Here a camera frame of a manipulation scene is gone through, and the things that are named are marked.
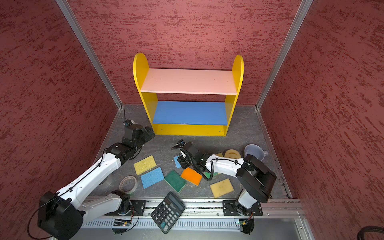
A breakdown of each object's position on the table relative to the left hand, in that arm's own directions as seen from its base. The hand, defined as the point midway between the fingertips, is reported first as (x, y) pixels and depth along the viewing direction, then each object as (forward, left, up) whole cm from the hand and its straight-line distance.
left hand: (147, 135), depth 83 cm
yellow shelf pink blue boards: (+44, -20, -16) cm, 51 cm away
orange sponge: (-17, -26, -16) cm, 35 cm away
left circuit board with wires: (-39, +9, -19) cm, 45 cm away
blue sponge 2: (-11, -17, -14) cm, 24 cm away
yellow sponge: (-11, +3, -16) cm, 19 cm away
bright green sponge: (-25, -33, +9) cm, 42 cm away
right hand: (-10, -19, -12) cm, 25 cm away
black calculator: (-35, -15, -14) cm, 41 cm away
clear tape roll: (-22, +10, -17) cm, 29 cm away
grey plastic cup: (-3, -65, -11) cm, 66 cm away
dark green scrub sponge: (-20, -17, -16) cm, 31 cm away
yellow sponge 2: (-24, -42, -15) cm, 51 cm away
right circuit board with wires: (-40, -54, -18) cm, 69 cm away
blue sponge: (-18, -3, -15) cm, 24 cm away
